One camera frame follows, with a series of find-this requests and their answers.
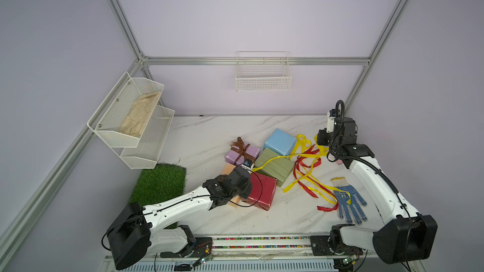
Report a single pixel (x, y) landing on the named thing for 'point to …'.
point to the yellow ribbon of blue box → (318, 145)
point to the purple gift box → (232, 155)
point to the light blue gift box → (280, 142)
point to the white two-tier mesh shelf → (133, 121)
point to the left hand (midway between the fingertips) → (246, 183)
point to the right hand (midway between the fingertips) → (325, 134)
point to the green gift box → (278, 168)
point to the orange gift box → (236, 201)
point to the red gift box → (262, 190)
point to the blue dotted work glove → (345, 195)
